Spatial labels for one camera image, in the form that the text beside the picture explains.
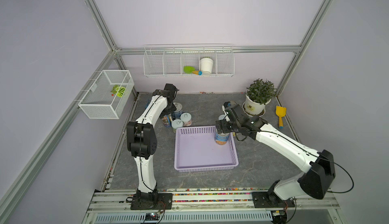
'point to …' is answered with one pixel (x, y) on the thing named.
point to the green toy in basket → (119, 91)
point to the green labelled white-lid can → (176, 123)
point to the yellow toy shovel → (280, 111)
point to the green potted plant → (261, 91)
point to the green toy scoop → (189, 70)
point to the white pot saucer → (250, 115)
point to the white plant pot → (254, 108)
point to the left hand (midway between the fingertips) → (168, 112)
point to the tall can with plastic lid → (166, 120)
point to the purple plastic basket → (196, 150)
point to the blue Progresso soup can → (221, 139)
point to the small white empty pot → (206, 65)
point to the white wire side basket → (107, 96)
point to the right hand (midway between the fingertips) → (222, 122)
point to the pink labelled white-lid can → (186, 119)
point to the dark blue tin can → (176, 114)
